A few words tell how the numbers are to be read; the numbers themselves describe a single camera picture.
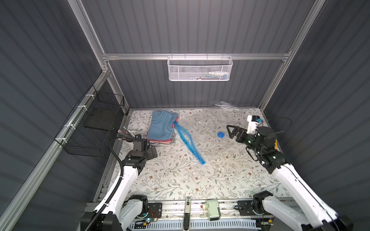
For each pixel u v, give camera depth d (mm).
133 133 932
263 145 551
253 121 644
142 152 622
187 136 963
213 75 932
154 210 727
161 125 1025
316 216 393
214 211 696
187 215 689
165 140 962
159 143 970
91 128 736
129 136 721
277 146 1003
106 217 396
